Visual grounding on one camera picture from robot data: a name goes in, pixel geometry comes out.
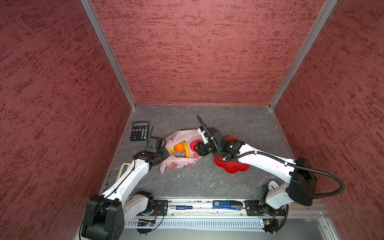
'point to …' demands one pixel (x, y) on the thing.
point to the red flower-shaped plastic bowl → (231, 167)
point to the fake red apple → (193, 144)
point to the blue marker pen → (179, 207)
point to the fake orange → (179, 147)
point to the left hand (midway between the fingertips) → (166, 156)
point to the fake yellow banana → (187, 150)
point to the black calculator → (140, 131)
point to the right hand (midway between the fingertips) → (196, 150)
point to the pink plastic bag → (178, 160)
